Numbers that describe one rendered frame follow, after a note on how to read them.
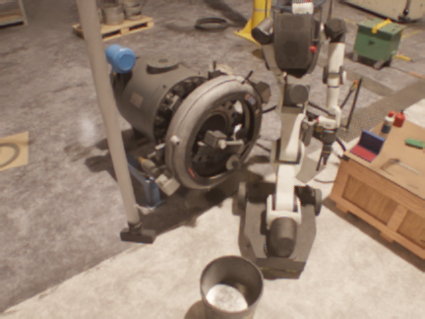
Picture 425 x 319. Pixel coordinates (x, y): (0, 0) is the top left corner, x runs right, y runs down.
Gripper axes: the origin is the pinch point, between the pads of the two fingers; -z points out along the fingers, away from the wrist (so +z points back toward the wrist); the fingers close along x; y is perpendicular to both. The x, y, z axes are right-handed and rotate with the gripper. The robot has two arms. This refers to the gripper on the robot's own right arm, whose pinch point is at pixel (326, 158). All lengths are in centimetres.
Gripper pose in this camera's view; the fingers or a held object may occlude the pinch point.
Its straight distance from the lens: 212.0
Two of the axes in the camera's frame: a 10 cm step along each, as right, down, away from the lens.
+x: 4.6, -3.4, 8.2
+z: -0.3, -9.3, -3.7
